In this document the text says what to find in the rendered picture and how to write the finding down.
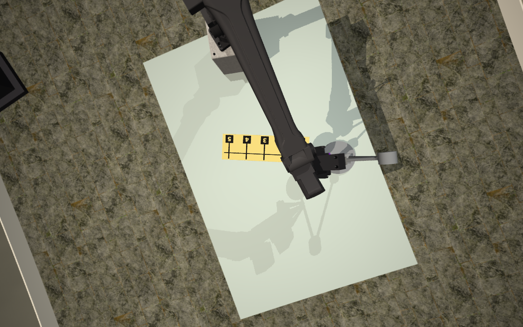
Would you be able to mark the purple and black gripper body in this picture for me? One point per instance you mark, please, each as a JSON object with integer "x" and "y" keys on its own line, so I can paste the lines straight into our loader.
{"x": 324, "y": 175}

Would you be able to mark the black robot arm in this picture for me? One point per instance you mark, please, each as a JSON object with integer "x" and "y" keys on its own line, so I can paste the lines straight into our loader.
{"x": 231, "y": 23}

